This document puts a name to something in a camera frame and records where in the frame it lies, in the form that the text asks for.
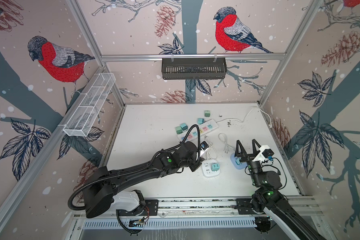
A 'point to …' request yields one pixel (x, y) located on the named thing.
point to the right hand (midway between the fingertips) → (244, 142)
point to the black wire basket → (194, 69)
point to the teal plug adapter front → (215, 167)
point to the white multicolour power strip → (205, 128)
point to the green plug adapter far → (207, 113)
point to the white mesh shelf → (88, 104)
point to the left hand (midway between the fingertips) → (202, 157)
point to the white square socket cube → (206, 165)
